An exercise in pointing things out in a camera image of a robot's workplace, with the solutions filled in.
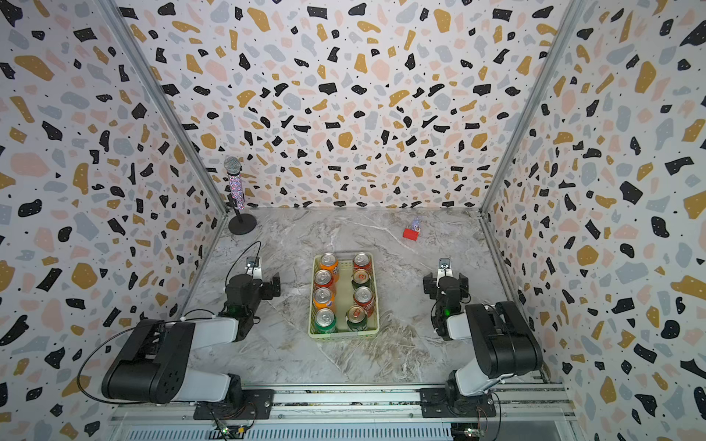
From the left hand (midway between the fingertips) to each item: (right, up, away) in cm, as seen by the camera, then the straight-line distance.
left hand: (264, 273), depth 92 cm
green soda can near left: (+23, -12, -14) cm, 29 cm away
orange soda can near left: (+22, -6, -9) cm, 24 cm away
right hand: (+63, 0, +2) cm, 63 cm away
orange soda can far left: (+22, +4, 0) cm, 22 cm away
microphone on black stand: (-19, +17, +23) cm, 34 cm away
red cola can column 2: (+34, -6, -9) cm, 35 cm away
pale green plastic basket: (+27, -10, +2) cm, 29 cm away
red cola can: (+33, +4, 0) cm, 33 cm away
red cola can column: (+20, -1, -4) cm, 21 cm away
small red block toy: (+52, +13, +22) cm, 58 cm away
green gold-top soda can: (+32, -11, -13) cm, 36 cm away
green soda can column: (+33, -1, -4) cm, 33 cm away
